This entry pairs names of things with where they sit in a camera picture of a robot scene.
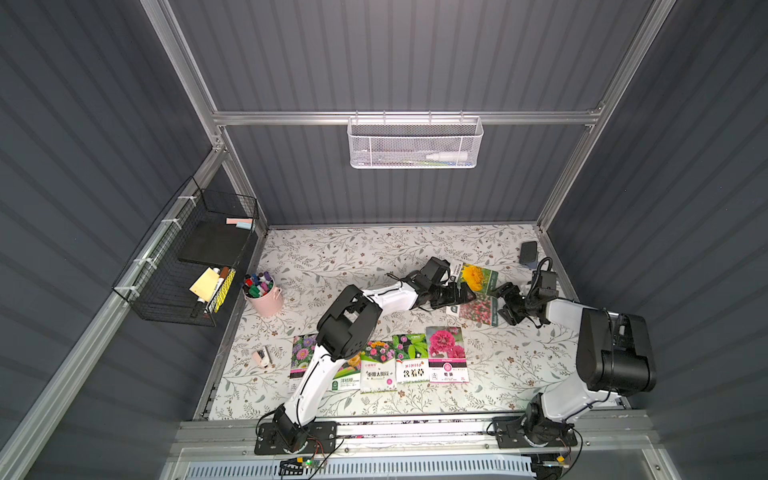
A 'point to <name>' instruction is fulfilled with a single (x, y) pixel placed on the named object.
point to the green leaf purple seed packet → (411, 353)
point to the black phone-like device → (529, 254)
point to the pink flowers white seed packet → (483, 309)
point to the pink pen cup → (269, 304)
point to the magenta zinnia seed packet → (446, 354)
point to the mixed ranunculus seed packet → (348, 375)
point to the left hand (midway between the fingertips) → (470, 303)
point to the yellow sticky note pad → (204, 285)
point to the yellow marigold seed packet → (482, 280)
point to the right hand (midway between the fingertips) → (494, 300)
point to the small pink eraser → (261, 357)
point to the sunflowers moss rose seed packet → (378, 367)
